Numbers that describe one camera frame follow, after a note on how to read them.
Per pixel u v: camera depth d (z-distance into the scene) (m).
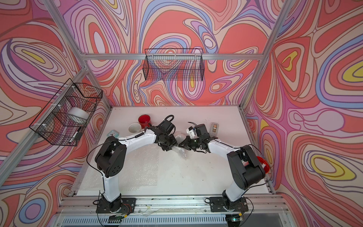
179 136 0.90
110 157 0.50
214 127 1.00
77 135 0.72
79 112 0.74
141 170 0.85
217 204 0.74
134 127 0.98
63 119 0.68
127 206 0.72
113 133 1.01
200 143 0.70
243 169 0.46
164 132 0.73
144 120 1.02
